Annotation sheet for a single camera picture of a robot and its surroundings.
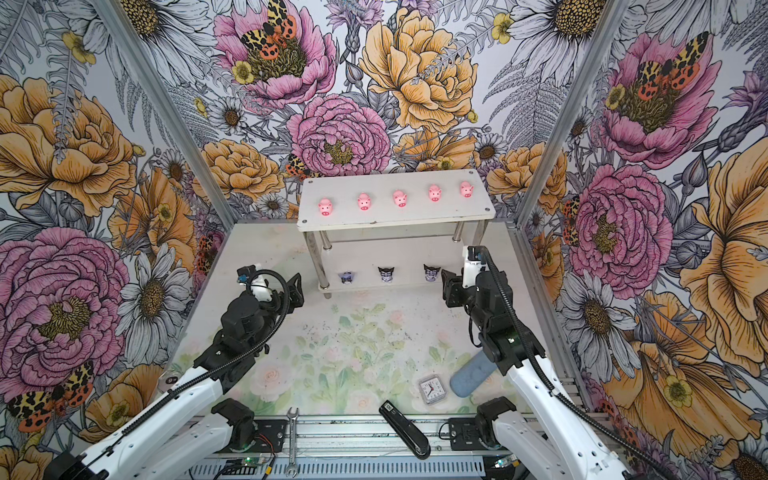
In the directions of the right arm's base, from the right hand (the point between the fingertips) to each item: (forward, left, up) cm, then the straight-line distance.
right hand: (451, 280), depth 75 cm
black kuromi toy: (+12, +3, -13) cm, 18 cm away
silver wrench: (-35, +39, -24) cm, 57 cm away
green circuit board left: (-33, +49, -24) cm, 64 cm away
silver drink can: (-19, +67, -10) cm, 70 cm away
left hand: (+2, +42, -4) cm, 43 cm away
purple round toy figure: (+12, +29, -15) cm, 35 cm away
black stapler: (-31, +10, -19) cm, 38 cm away
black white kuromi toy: (+13, +16, -14) cm, 25 cm away
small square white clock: (-19, +5, -22) cm, 30 cm away
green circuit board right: (-35, -11, -25) cm, 44 cm away
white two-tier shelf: (+40, +15, -24) cm, 49 cm away
